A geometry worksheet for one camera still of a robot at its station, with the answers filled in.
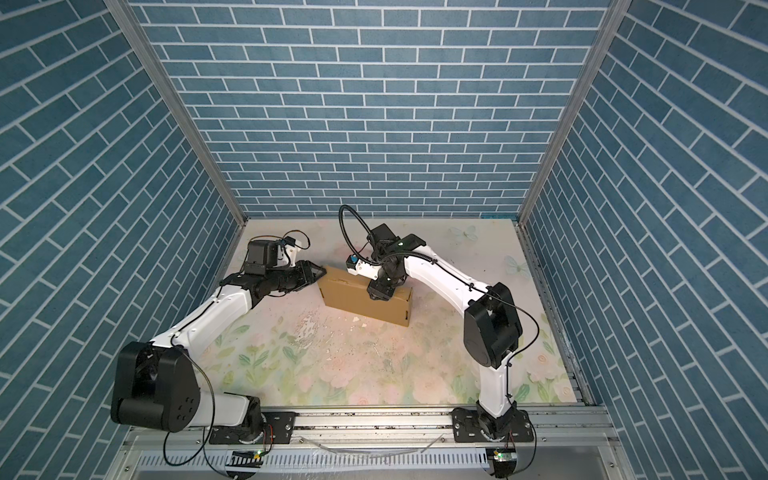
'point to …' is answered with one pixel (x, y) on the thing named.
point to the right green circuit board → (502, 455)
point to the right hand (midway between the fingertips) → (375, 284)
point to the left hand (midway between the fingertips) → (323, 272)
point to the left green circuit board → (245, 459)
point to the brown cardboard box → (347, 291)
